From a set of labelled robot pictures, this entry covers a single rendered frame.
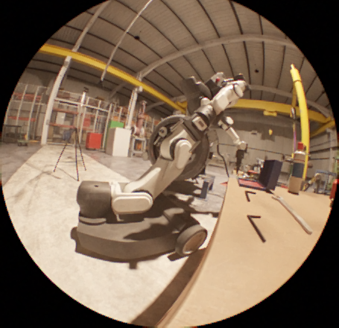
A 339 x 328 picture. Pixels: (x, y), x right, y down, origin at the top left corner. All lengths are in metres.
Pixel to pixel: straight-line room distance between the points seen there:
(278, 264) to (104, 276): 0.60
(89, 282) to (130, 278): 0.19
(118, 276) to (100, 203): 0.36
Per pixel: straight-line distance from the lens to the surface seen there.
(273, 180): 0.49
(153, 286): 0.61
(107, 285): 0.61
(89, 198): 0.58
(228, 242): 0.15
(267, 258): 0.15
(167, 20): 8.68
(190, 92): 0.80
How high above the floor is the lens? 0.56
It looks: 4 degrees down
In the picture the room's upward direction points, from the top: 9 degrees clockwise
